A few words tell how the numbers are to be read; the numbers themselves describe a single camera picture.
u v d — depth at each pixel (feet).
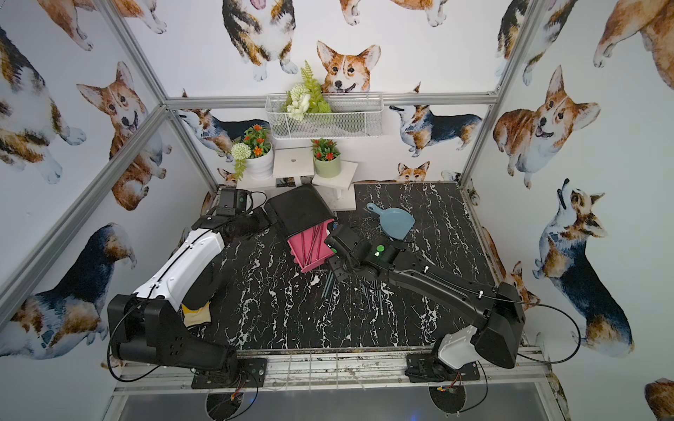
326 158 3.12
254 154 3.08
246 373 2.41
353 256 1.78
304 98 2.56
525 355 1.50
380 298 2.88
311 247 2.82
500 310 1.37
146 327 1.37
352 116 3.04
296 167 3.22
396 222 3.59
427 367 2.41
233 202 2.13
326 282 2.99
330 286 2.96
